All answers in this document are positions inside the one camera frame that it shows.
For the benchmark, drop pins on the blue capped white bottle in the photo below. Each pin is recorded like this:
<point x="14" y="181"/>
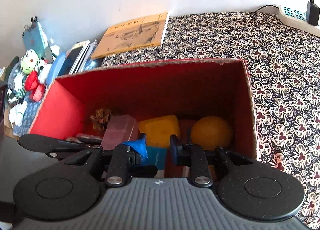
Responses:
<point x="156" y="157"/>

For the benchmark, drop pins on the green frog plush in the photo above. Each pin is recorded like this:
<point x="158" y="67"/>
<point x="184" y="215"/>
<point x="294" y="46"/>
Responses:
<point x="29" y="62"/>

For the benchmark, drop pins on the clear plastic case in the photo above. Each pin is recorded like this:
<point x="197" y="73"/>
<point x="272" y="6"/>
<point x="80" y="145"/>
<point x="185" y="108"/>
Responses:
<point x="120" y="129"/>

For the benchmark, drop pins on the blue glasses case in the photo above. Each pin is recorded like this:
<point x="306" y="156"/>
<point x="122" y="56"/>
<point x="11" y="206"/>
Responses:
<point x="55" y="68"/>

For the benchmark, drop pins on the orange gourd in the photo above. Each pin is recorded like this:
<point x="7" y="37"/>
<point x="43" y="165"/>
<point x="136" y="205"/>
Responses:
<point x="211" y="132"/>

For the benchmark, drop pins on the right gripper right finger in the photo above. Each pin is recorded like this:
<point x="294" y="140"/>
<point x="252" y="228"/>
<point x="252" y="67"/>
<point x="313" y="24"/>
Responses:
<point x="196" y="158"/>

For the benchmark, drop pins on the brown pine cone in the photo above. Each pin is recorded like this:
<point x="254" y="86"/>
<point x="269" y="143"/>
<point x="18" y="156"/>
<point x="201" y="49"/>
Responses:
<point x="100" y="119"/>

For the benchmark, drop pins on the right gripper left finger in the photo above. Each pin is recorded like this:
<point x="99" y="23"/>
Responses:
<point x="124" y="156"/>

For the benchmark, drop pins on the white power strip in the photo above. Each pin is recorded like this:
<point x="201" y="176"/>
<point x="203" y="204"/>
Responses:
<point x="296" y="19"/>

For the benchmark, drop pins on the yellow paperback book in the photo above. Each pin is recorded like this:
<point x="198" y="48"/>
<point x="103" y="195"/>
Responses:
<point x="147" y="31"/>

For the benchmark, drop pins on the red cardboard box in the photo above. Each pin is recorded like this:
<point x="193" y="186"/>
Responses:
<point x="189" y="89"/>

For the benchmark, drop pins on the floral patterned tablecloth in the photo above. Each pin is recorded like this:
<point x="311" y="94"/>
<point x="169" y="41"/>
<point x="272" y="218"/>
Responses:
<point x="283" y="64"/>

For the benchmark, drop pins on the black charger plug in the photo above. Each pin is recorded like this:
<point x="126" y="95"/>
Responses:
<point x="312" y="13"/>

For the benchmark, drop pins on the white smartphone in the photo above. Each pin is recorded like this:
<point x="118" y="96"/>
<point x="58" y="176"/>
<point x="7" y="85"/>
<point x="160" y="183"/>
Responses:
<point x="75" y="55"/>

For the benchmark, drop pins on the blue notebook with clips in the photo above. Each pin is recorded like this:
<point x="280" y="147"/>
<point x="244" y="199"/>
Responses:
<point x="34" y="37"/>

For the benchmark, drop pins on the yellow plastic container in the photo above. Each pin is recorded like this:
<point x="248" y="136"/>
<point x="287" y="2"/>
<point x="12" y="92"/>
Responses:
<point x="159" y="130"/>

